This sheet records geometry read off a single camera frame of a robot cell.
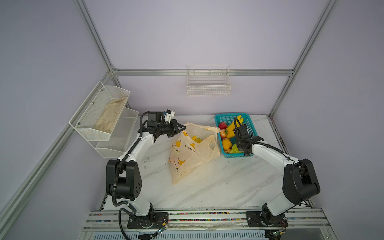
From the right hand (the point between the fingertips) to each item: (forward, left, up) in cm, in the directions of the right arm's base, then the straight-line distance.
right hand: (247, 142), depth 91 cm
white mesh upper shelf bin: (+2, +83, +26) cm, 88 cm away
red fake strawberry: (+17, +13, -3) cm, 22 cm away
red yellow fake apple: (+8, +14, -3) cm, 16 cm away
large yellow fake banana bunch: (+6, +31, -6) cm, 32 cm away
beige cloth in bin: (-1, +78, +20) cm, 81 cm away
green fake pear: (-4, +8, -3) cm, 9 cm away
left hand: (+1, +37, +13) cm, 40 cm away
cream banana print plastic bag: (-7, +31, +6) cm, 33 cm away
